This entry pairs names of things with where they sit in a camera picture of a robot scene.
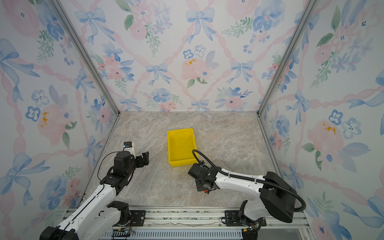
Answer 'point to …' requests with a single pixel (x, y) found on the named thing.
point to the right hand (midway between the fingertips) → (200, 184)
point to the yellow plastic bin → (181, 144)
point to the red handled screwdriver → (206, 191)
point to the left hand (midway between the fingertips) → (140, 152)
